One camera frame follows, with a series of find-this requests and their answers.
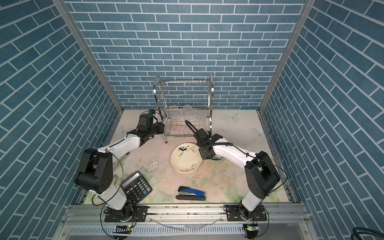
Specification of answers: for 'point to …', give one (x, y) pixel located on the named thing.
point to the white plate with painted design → (186, 158)
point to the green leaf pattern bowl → (216, 158)
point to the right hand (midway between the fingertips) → (206, 151)
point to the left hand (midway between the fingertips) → (164, 124)
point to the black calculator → (135, 187)
